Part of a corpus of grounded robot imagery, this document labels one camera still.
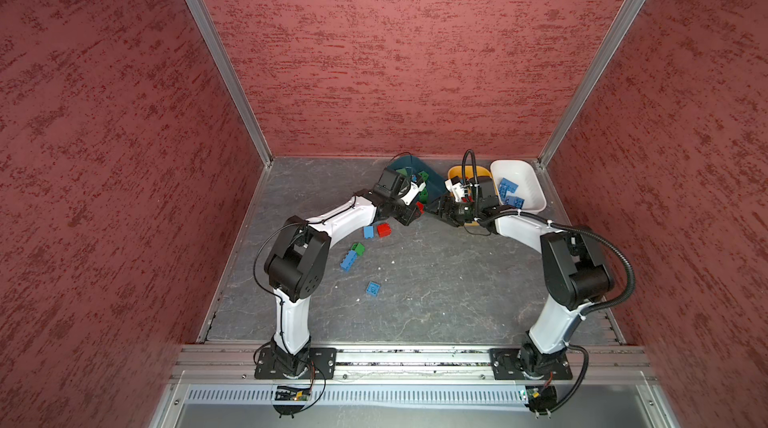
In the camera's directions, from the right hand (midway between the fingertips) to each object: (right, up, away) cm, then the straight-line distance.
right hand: (427, 215), depth 91 cm
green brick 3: (0, +6, +13) cm, 14 cm away
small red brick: (-2, +3, -2) cm, 4 cm away
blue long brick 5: (+34, +3, +15) cm, 37 cm away
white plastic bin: (+41, +14, +23) cm, 48 cm away
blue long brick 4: (+31, +6, +17) cm, 35 cm away
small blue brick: (-19, -6, +6) cm, 21 cm away
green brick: (-22, -11, +2) cm, 24 cm away
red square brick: (-14, -6, +9) cm, 17 cm away
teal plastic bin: (+5, +9, +19) cm, 22 cm away
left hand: (-4, 0, +2) cm, 4 cm away
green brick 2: (+1, +13, +22) cm, 26 cm away
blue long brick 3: (+33, +10, +19) cm, 39 cm away
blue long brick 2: (-17, -21, -5) cm, 27 cm away
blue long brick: (-24, -14, -1) cm, 28 cm away
